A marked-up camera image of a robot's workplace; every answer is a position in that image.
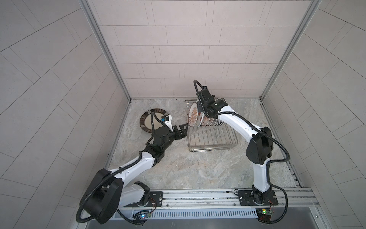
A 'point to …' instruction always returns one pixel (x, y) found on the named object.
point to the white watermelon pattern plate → (192, 114)
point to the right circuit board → (264, 214)
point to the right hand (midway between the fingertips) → (201, 103)
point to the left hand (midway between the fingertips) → (186, 124)
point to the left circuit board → (145, 215)
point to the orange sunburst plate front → (205, 120)
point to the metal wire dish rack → (205, 138)
